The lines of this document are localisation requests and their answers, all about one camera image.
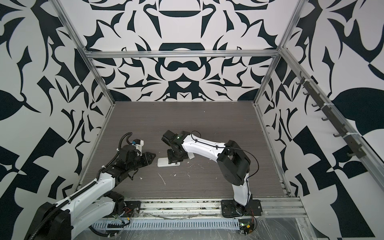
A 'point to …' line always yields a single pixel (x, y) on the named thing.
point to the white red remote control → (162, 162)
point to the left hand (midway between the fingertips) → (155, 152)
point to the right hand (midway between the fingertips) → (173, 160)
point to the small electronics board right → (246, 226)
